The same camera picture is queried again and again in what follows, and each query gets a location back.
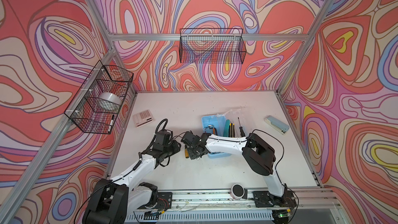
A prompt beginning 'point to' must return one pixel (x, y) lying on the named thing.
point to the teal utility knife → (226, 129)
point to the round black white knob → (237, 191)
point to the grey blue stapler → (277, 124)
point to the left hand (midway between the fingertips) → (181, 144)
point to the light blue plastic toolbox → (217, 121)
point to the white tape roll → (109, 102)
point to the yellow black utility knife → (231, 132)
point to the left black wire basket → (83, 109)
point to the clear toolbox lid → (239, 116)
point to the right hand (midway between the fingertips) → (196, 155)
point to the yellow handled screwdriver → (186, 153)
